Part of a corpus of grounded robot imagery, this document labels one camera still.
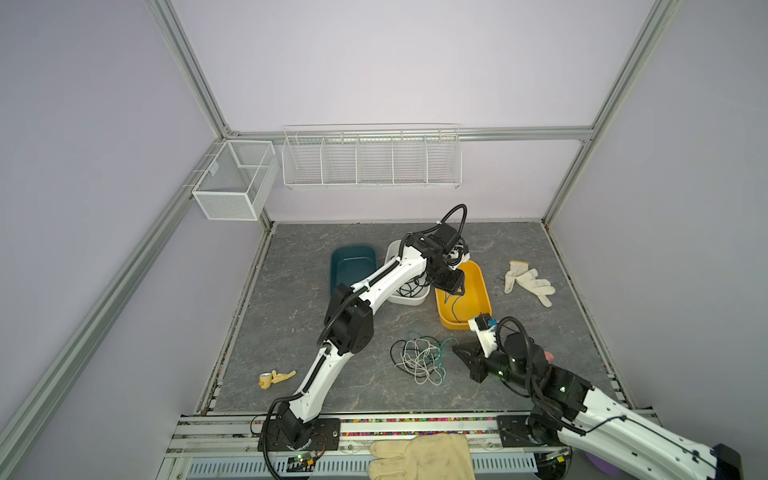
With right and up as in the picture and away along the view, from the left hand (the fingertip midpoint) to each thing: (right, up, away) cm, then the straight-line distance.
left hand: (461, 294), depth 85 cm
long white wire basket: (-27, +44, +12) cm, 53 cm away
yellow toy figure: (-55, -23, -4) cm, 59 cm away
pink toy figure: (+25, -18, -1) cm, 30 cm away
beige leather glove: (-13, -37, -15) cm, 42 cm away
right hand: (-4, -13, -11) cm, 17 cm away
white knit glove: (+26, +3, +16) cm, 31 cm away
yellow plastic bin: (-1, -6, +6) cm, 8 cm away
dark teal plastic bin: (-35, +8, +23) cm, 43 cm away
